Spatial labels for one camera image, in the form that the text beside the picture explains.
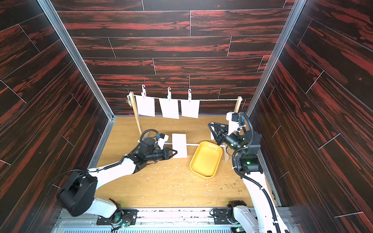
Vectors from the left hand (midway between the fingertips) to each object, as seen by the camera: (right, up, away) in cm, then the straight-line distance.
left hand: (178, 153), depth 81 cm
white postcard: (0, +5, 0) cm, 5 cm away
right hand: (+17, +17, -15) cm, 28 cm away
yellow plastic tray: (+18, -7, +14) cm, 24 cm away
